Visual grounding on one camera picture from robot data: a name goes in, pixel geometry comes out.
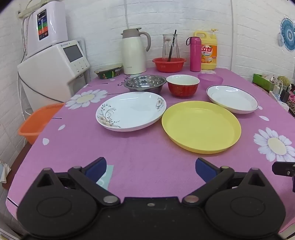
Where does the white wall cable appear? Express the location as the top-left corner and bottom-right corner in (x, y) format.
(123, 0), (130, 30)
(230, 0), (235, 70)

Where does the white charger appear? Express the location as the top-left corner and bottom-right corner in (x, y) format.
(273, 80), (283, 102)

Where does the pink thermos bottle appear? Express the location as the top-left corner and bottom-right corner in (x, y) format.
(186, 36), (202, 72)

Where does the red bowl white inside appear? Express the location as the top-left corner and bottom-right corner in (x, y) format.
(166, 74), (200, 97)

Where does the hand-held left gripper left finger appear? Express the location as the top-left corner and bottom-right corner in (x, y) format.
(34, 157), (121, 206)

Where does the white floral plate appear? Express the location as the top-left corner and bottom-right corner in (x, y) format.
(96, 92), (167, 132)

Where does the white cloth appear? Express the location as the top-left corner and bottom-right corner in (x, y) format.
(0, 163), (11, 184)

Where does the black charger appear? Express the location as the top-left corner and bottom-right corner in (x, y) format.
(280, 84), (291, 103)

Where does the green box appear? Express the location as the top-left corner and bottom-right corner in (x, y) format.
(252, 73), (277, 91)

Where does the yellow plastic plate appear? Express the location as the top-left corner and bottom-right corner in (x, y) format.
(161, 101), (242, 154)

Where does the purple plastic bowl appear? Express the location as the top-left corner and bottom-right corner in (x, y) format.
(198, 73), (223, 89)

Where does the white power strip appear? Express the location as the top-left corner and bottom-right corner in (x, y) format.
(268, 91), (291, 112)

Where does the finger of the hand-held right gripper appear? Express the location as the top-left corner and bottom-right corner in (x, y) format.
(272, 162), (295, 178)

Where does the metal flexible hose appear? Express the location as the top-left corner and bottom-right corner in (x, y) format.
(21, 17), (30, 63)

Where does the instant noodle paper bowl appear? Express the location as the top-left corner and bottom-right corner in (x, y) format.
(95, 64), (123, 79)

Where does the blue round wall decoration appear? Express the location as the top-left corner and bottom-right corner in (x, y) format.
(278, 15), (295, 52)

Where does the cream thermal jug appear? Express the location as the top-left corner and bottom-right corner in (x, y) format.
(120, 28), (151, 75)

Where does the white water dispenser with screen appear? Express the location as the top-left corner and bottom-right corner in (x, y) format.
(17, 40), (90, 111)

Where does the white water purifier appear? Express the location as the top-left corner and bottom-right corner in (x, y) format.
(22, 1), (68, 57)

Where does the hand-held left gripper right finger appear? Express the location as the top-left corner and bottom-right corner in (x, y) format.
(182, 157), (268, 206)

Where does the red plastic basket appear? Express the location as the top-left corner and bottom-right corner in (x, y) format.
(152, 57), (187, 73)

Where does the black stirring spoon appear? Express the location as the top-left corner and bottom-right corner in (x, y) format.
(168, 30), (177, 62)

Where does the orange plastic basket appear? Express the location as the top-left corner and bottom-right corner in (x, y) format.
(18, 103), (65, 143)

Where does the white plate dark rim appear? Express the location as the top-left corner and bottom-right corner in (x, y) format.
(206, 85), (259, 114)

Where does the stainless steel bowl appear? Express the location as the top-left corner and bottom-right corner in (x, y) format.
(124, 75), (167, 95)

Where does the glass pitcher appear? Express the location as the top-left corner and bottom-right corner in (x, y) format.
(162, 34), (180, 61)

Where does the yellow detergent bottle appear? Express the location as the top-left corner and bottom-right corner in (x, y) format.
(193, 29), (218, 70)

